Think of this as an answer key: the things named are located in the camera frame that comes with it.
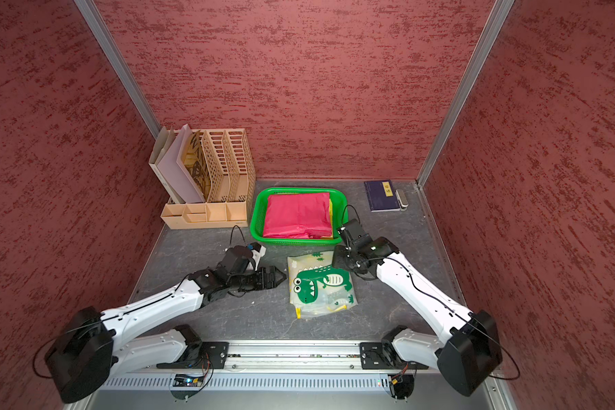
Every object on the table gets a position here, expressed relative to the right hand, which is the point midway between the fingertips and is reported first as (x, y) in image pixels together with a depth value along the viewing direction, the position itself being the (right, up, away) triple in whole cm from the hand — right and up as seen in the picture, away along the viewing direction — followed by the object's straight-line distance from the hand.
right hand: (340, 266), depth 80 cm
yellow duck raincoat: (-2, +19, +23) cm, 30 cm away
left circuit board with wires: (-46, -31, -8) cm, 56 cm away
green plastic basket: (-31, +16, +17) cm, 39 cm away
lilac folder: (-61, +31, +15) cm, 70 cm away
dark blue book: (+22, +24, +34) cm, 47 cm away
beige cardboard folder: (-65, +44, +13) cm, 79 cm away
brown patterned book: (-57, +38, +20) cm, 71 cm away
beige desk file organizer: (-49, +36, +39) cm, 72 cm away
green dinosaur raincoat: (-8, -8, +4) cm, 12 cm away
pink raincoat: (-15, +16, +17) cm, 27 cm away
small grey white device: (+30, +22, +30) cm, 48 cm away
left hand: (-21, -6, +1) cm, 22 cm away
